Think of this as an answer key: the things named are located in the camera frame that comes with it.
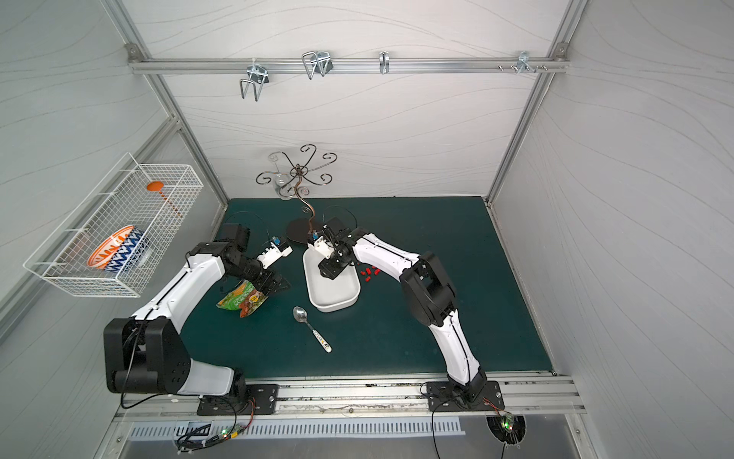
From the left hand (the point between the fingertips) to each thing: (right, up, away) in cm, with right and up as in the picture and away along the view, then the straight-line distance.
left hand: (280, 277), depth 84 cm
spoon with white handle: (+5, -13, +4) cm, 14 cm away
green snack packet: (-13, -7, +4) cm, 15 cm away
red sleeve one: (+29, +2, -2) cm, 29 cm away
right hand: (+13, +2, +9) cm, 16 cm away
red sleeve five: (+26, -3, +13) cm, 29 cm away
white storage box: (+14, -7, +5) cm, 16 cm away
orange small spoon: (-33, +27, -4) cm, 43 cm away
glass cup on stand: (-4, +31, +12) cm, 33 cm away
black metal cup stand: (-1, +14, +24) cm, 28 cm away
